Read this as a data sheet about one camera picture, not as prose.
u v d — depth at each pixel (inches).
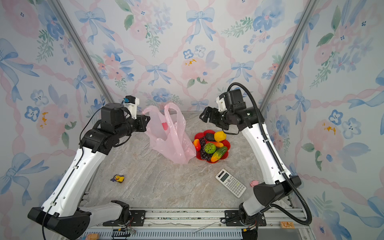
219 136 37.4
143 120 22.7
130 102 22.4
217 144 38.1
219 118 23.8
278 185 15.7
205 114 24.3
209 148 34.6
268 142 16.9
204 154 36.1
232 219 28.1
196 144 37.0
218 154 34.6
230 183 33.1
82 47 32.8
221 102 25.5
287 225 28.2
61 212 14.4
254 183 33.0
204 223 28.8
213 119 23.8
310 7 27.1
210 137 39.3
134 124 22.8
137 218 29.0
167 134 32.1
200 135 41.7
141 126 23.1
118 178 33.5
